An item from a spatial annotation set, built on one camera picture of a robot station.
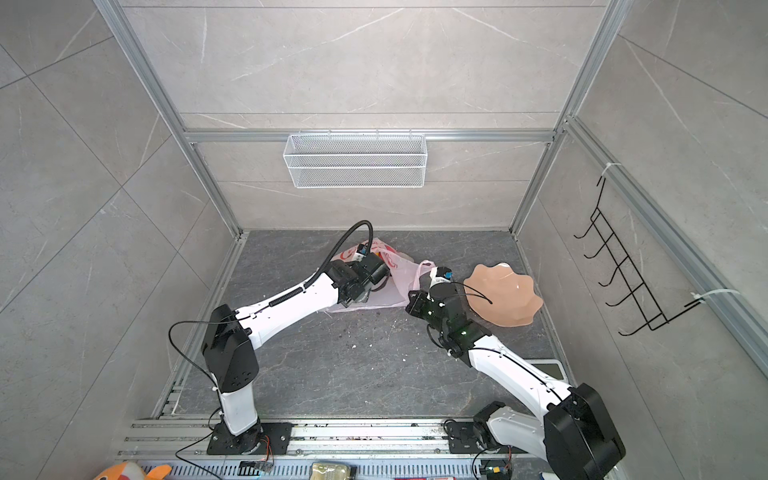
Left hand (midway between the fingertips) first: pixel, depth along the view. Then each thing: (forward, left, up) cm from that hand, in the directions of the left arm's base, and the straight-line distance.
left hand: (353, 278), depth 85 cm
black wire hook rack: (-17, -64, +16) cm, 68 cm away
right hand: (-5, -15, 0) cm, 16 cm away
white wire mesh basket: (+40, 0, +13) cm, 42 cm away
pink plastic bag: (-4, -12, -1) cm, 12 cm away
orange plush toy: (-43, +48, -11) cm, 65 cm away
